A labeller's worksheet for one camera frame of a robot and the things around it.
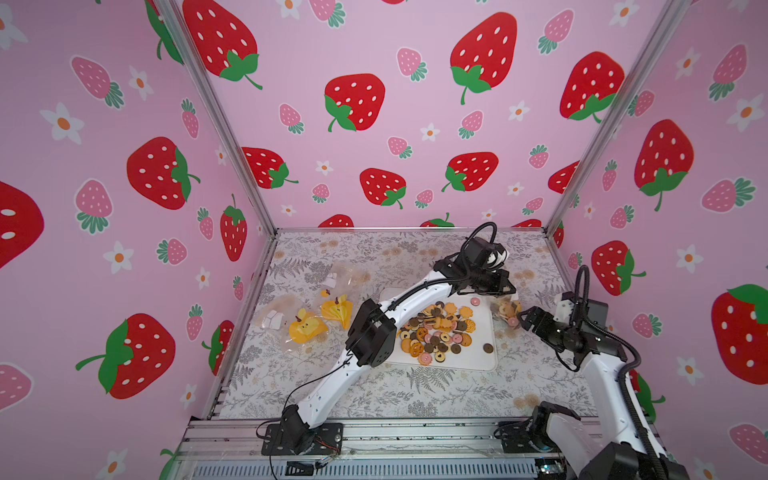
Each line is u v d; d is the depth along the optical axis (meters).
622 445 0.41
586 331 0.62
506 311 0.91
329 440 0.73
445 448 0.73
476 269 0.76
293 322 0.90
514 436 0.73
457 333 0.91
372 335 0.59
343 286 1.03
